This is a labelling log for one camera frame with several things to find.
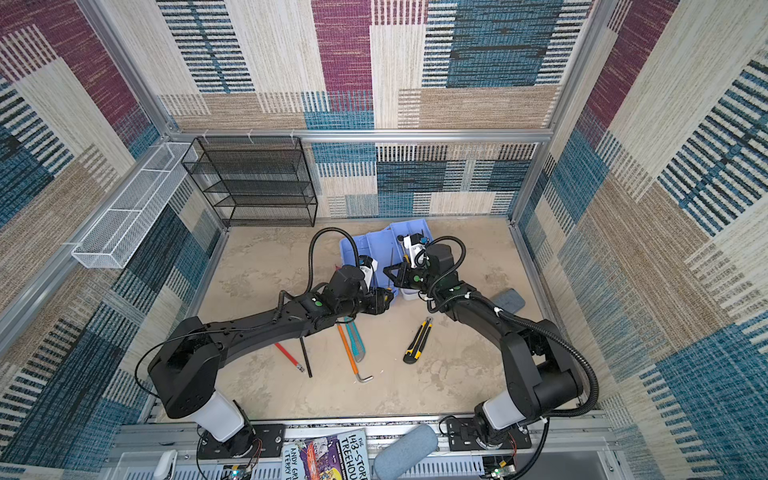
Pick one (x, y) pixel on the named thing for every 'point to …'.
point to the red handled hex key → (297, 365)
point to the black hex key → (307, 360)
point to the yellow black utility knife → (415, 350)
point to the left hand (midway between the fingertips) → (390, 292)
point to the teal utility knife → (357, 342)
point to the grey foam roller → (403, 454)
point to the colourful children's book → (337, 457)
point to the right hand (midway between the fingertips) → (384, 273)
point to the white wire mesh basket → (110, 240)
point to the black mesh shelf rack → (254, 181)
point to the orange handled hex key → (355, 370)
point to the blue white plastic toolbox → (384, 246)
